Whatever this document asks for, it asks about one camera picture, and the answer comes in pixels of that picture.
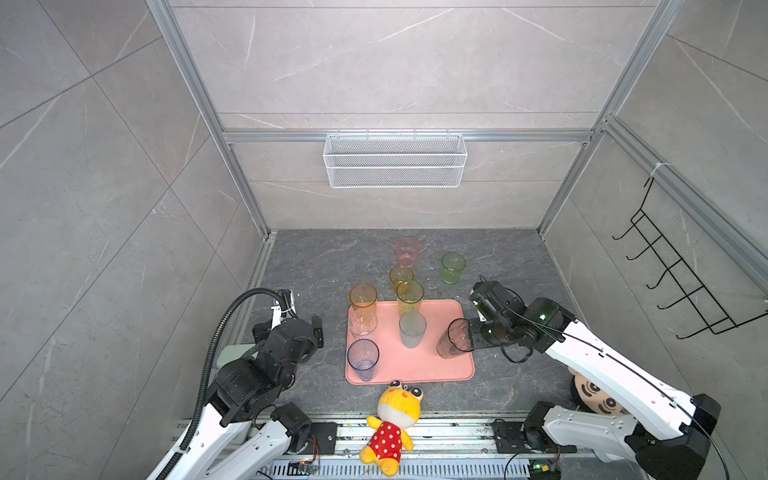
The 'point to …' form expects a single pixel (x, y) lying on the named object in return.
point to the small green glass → (453, 265)
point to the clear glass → (363, 321)
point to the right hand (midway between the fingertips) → (472, 330)
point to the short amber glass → (400, 273)
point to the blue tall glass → (363, 356)
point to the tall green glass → (409, 297)
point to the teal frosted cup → (412, 326)
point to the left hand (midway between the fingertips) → (297, 314)
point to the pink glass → (407, 249)
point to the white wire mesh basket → (394, 161)
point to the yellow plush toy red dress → (399, 408)
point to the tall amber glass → (363, 298)
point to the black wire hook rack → (716, 318)
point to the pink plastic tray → (420, 366)
